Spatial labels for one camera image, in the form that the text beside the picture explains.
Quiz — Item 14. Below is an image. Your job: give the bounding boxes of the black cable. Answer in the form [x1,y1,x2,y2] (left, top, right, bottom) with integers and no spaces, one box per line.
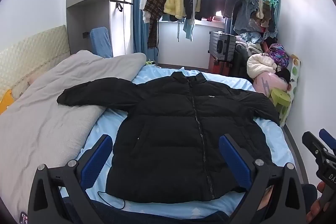
[98,190,126,210]

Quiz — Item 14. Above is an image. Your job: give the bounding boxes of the person's right hand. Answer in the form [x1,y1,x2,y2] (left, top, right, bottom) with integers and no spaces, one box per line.
[306,181,332,224]

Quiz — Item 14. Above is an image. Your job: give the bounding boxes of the purple patterned garment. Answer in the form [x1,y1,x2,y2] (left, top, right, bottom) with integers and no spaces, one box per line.
[268,43,288,67]

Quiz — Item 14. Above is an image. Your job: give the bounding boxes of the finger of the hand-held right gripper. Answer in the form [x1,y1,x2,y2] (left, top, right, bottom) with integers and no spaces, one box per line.
[302,132,330,164]
[319,129,336,152]

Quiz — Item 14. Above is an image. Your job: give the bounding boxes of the black puffer jacket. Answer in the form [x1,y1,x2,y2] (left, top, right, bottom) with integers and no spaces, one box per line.
[57,71,280,204]

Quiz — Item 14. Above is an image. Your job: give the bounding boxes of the grey duvet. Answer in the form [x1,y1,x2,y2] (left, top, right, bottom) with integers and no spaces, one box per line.
[0,50,147,214]

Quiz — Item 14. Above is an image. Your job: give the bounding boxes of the yellow pillow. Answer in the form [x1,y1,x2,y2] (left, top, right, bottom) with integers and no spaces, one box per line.
[0,90,15,115]

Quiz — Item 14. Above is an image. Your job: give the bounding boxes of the dotted printed mat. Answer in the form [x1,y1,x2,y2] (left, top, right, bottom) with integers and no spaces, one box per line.
[280,55,301,127]

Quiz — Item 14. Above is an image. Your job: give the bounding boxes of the houndstooth scarf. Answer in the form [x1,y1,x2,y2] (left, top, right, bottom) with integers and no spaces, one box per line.
[147,17,160,50]

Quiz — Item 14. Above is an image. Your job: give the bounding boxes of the light blue bed sheet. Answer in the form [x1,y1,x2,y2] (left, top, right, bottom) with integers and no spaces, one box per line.
[59,66,296,219]

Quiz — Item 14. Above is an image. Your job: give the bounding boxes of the dark grey clothes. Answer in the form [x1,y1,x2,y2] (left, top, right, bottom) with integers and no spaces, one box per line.
[230,42,253,80]

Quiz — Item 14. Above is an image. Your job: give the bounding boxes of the pile of mixed clothes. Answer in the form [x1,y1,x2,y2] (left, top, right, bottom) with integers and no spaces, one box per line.
[234,0,279,52]

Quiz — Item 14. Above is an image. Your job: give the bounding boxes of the grey suitcase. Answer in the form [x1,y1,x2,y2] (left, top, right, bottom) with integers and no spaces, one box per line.
[209,31,237,62]

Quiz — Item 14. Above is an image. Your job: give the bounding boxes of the green plastic stool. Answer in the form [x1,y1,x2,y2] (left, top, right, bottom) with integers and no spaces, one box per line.
[270,88,292,113]

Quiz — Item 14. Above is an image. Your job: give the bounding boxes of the person's dark blue pants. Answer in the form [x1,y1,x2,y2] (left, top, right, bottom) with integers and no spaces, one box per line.
[87,199,237,224]

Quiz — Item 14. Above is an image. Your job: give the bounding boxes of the cream puffer jacket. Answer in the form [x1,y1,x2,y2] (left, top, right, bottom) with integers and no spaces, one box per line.
[247,53,278,79]

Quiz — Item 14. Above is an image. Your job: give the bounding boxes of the red suitcase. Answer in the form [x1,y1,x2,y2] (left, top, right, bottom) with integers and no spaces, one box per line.
[209,56,233,73]

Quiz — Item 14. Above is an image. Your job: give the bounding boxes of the beige quilted headboard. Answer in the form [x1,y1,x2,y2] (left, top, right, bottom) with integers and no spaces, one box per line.
[0,25,71,106]

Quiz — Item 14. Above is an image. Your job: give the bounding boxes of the light blue garment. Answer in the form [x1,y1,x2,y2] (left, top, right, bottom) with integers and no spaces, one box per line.
[183,17,195,41]

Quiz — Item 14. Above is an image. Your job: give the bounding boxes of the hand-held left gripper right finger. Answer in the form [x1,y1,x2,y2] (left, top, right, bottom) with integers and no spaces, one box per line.
[218,134,306,224]

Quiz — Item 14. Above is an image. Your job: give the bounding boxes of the blue chair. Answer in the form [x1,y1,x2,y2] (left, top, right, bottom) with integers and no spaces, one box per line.
[90,27,113,59]

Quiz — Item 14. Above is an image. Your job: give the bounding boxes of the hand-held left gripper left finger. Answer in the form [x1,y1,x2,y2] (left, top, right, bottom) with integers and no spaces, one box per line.
[28,134,113,224]

